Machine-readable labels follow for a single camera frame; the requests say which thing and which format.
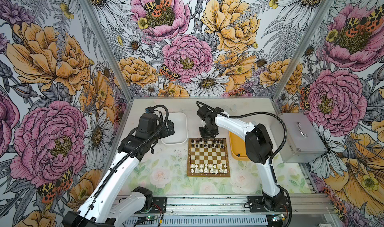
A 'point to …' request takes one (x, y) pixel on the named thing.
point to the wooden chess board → (207, 157)
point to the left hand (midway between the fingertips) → (165, 131)
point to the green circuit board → (150, 217)
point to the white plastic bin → (180, 120)
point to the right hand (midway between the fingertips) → (206, 141)
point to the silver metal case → (303, 143)
